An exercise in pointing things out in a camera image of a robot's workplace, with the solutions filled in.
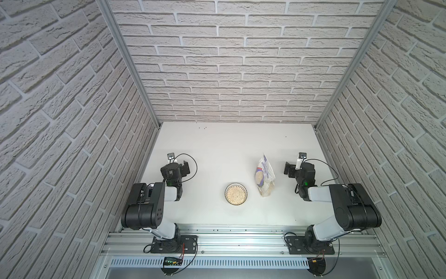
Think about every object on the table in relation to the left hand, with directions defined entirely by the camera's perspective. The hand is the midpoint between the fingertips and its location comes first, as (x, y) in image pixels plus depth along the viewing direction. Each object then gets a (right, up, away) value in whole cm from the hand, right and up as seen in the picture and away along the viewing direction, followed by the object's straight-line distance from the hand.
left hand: (173, 159), depth 93 cm
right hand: (+66, -1, +1) cm, 66 cm away
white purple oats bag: (+48, -7, -13) cm, 50 cm away
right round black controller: (+67, -41, -24) cm, 82 cm away
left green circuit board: (+7, -41, -21) cm, 47 cm away
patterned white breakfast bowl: (+34, -16, -10) cm, 39 cm away
